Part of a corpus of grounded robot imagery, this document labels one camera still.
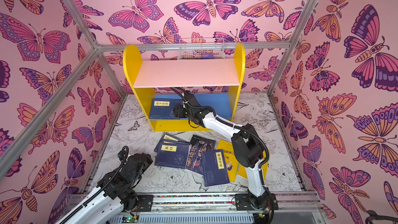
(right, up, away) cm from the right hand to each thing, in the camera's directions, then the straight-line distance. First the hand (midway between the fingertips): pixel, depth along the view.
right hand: (177, 107), depth 89 cm
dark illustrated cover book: (+12, -22, +2) cm, 25 cm away
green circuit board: (-20, -52, -16) cm, 58 cm away
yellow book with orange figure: (+31, -31, -3) cm, 44 cm away
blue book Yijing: (+1, -30, -6) cm, 30 cm away
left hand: (-14, -26, -8) cm, 31 cm away
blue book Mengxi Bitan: (+21, -32, -7) cm, 39 cm away
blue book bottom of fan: (-4, -22, +1) cm, 23 cm away
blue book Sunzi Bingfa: (-9, -1, +3) cm, 10 cm away
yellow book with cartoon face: (+36, -34, -5) cm, 50 cm away
